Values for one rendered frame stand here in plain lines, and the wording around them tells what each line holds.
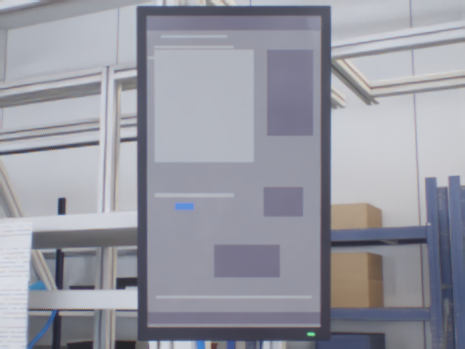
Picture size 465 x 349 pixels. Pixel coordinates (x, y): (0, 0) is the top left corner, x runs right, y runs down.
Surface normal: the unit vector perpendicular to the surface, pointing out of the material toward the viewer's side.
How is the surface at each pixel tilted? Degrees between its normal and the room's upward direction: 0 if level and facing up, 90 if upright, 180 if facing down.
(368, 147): 90
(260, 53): 101
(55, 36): 90
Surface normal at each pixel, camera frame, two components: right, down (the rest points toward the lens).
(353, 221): -0.43, -0.15
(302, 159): 0.00, 0.02
